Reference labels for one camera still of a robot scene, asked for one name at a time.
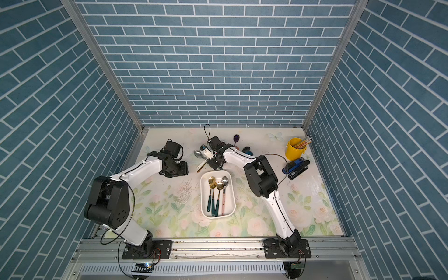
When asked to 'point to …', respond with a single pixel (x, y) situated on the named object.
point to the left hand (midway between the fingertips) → (188, 172)
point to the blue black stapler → (295, 167)
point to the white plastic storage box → (230, 197)
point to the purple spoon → (236, 139)
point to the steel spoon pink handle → (225, 179)
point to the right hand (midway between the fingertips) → (213, 162)
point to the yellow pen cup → (293, 153)
